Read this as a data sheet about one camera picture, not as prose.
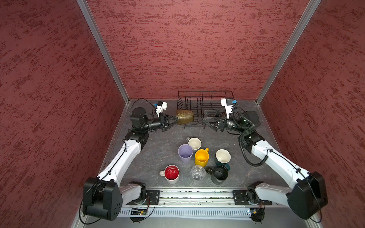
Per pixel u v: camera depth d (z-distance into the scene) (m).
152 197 0.75
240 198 0.74
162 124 0.61
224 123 0.58
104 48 0.88
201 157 0.87
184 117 0.62
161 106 0.68
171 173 0.82
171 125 0.65
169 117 0.66
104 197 0.39
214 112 0.67
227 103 0.58
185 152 0.85
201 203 0.73
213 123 0.58
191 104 1.16
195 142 0.90
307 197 0.39
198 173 0.81
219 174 0.81
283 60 0.94
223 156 0.85
